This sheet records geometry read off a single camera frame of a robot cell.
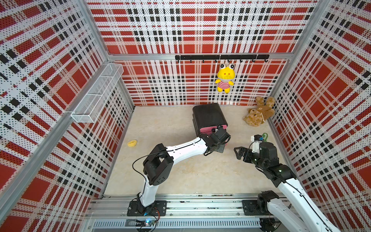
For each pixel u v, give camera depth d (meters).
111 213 0.73
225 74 0.91
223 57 0.89
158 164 0.48
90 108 0.71
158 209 0.74
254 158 0.66
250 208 0.73
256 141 0.70
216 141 0.65
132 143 0.98
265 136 1.03
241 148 0.69
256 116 1.03
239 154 0.70
